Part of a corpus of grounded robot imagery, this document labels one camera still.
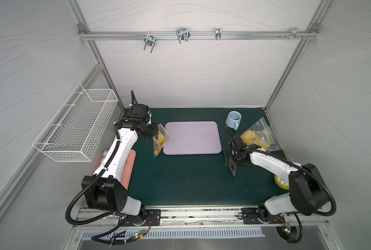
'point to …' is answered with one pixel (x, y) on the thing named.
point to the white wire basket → (76, 130)
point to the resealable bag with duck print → (160, 139)
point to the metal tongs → (233, 168)
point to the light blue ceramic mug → (233, 119)
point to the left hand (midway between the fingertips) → (156, 131)
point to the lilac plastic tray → (194, 138)
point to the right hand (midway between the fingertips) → (233, 159)
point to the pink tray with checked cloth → (129, 167)
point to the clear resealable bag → (274, 144)
